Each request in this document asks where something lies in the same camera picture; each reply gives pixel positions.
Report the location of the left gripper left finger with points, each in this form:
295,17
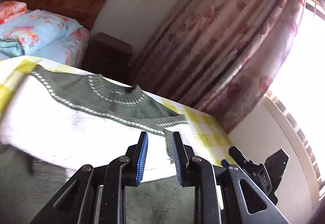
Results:
124,171

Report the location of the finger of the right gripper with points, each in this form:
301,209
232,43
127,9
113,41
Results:
241,159
225,163

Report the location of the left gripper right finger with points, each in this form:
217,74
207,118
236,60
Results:
195,171

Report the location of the green and white knit sweater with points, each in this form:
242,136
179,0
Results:
53,123

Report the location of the yellow checkered bed sheet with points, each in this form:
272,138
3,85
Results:
205,128

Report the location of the dark wooden nightstand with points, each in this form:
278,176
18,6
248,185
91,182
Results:
108,56

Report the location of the pink floral curtain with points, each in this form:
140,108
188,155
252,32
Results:
219,56

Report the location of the light blue floral quilt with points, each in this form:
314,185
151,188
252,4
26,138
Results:
44,34

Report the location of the pink floral pillow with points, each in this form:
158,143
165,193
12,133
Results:
10,10

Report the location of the window with frame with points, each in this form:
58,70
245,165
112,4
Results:
299,87

